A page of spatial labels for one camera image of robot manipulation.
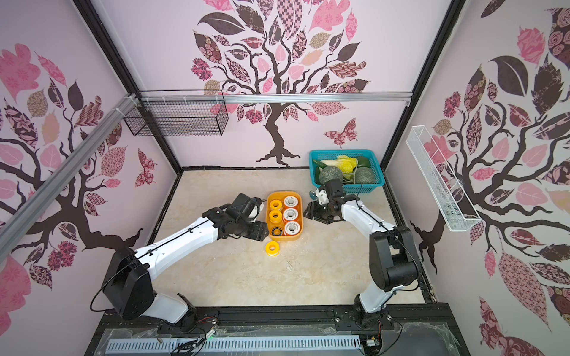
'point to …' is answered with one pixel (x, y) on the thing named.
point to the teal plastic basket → (348, 161)
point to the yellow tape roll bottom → (275, 205)
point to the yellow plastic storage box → (280, 196)
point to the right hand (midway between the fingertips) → (309, 217)
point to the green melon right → (364, 174)
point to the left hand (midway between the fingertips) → (258, 235)
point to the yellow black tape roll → (277, 231)
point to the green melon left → (330, 172)
